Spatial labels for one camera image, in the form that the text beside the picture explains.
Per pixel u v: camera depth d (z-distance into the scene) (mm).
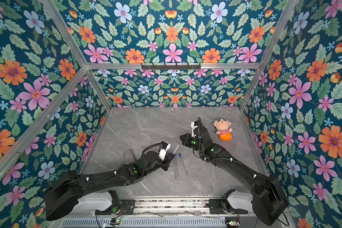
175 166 884
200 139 586
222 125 1001
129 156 903
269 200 395
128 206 738
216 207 734
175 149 788
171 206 750
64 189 461
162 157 690
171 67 930
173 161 761
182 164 884
